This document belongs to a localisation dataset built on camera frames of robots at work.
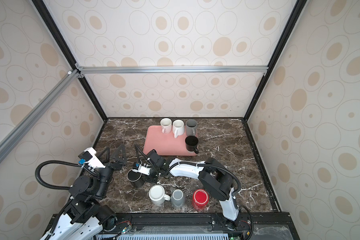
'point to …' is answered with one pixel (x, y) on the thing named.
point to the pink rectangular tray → (165, 143)
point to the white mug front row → (156, 194)
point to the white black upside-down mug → (191, 143)
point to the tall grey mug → (191, 127)
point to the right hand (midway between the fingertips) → (145, 176)
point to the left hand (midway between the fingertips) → (120, 146)
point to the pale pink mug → (166, 124)
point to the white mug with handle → (178, 127)
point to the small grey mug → (178, 198)
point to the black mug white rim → (135, 177)
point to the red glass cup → (200, 199)
